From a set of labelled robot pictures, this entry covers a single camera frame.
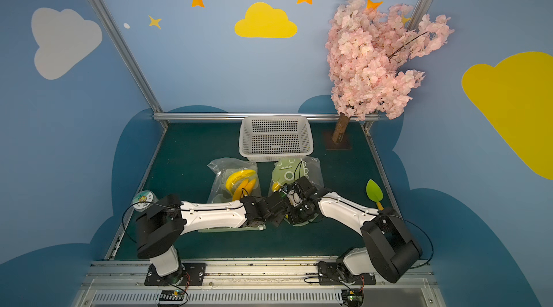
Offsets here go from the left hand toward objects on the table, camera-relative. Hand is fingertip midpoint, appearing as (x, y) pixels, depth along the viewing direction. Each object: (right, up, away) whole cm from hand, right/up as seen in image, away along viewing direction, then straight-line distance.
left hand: (282, 204), depth 85 cm
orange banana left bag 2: (-15, +5, +10) cm, 19 cm away
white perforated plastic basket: (-8, +27, +29) cm, 41 cm away
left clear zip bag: (-27, +13, +10) cm, 32 cm away
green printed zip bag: (+2, +12, +10) cm, 16 cm away
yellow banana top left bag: (-20, +11, +8) cm, 24 cm away
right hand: (+4, -5, +1) cm, 6 cm away
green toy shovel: (+43, +3, +12) cm, 45 cm away
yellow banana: (-3, +6, +8) cm, 10 cm away
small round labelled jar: (-55, +2, -2) cm, 55 cm away
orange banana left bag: (-20, +3, +8) cm, 21 cm away
